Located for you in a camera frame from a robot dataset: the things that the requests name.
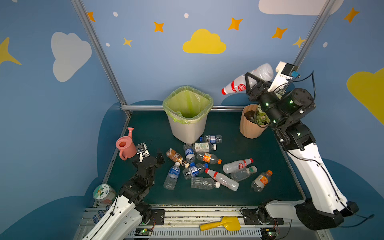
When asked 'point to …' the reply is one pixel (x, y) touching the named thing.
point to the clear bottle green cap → (240, 175)
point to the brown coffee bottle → (174, 156)
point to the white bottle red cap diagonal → (223, 180)
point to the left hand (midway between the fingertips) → (154, 152)
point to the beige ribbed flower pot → (248, 129)
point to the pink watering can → (126, 145)
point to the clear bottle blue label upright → (189, 150)
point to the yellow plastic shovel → (231, 223)
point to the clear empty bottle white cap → (203, 183)
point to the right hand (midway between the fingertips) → (252, 74)
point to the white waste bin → (188, 133)
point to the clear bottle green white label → (204, 147)
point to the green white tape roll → (104, 193)
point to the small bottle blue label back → (214, 139)
